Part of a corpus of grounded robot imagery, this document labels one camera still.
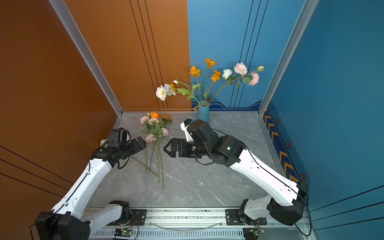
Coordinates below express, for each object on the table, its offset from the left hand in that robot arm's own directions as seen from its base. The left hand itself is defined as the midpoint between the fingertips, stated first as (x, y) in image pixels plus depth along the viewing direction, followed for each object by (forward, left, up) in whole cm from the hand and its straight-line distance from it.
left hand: (139, 144), depth 81 cm
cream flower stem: (+11, +31, -15) cm, 37 cm away
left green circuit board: (-38, +3, -19) cm, 43 cm away
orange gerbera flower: (+32, -7, -13) cm, 35 cm away
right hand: (-14, -21, +17) cm, 30 cm away
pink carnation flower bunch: (+19, -2, -12) cm, 23 cm away
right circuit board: (-38, -58, -17) cm, 71 cm away
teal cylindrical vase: (+26, -36, 0) cm, 44 cm away
